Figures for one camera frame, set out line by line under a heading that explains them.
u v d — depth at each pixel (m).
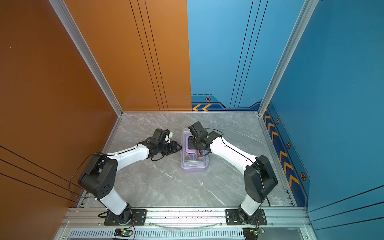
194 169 0.85
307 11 0.71
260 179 0.47
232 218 0.72
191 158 0.86
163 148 0.77
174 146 0.81
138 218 0.74
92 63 0.89
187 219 0.75
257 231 0.70
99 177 0.46
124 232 0.71
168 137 0.77
